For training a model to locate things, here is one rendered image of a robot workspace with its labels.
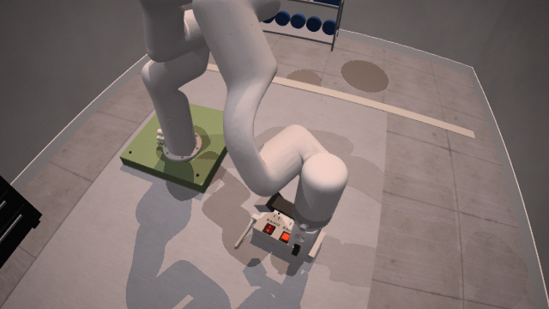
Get white power strip body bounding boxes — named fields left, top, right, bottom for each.
left=235, top=210, right=326, bottom=263

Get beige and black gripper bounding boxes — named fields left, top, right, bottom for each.
left=288, top=215, right=323, bottom=257

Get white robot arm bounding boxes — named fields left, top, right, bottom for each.
left=139, top=0, right=348, bottom=232

